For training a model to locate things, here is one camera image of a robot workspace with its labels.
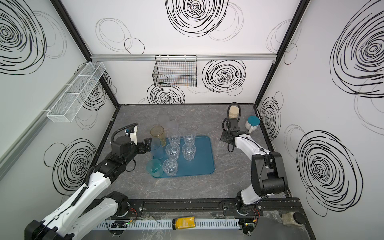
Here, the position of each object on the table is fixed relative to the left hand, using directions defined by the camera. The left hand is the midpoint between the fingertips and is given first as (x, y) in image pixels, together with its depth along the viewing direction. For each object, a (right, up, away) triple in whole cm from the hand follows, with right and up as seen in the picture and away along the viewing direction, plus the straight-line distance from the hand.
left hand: (144, 138), depth 79 cm
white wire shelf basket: (-36, +17, -6) cm, 40 cm away
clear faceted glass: (+12, -18, +7) cm, 23 cm away
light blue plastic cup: (+6, -6, +1) cm, 9 cm away
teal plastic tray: (+20, -14, +10) cm, 26 cm away
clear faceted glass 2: (+14, -1, +18) cm, 22 cm away
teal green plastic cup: (+5, -16, +2) cm, 17 cm away
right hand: (+46, -1, +14) cm, 48 cm away
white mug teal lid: (+66, +7, +20) cm, 69 cm away
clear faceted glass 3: (+23, -1, +20) cm, 31 cm away
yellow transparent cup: (+5, +3, +12) cm, 13 cm away
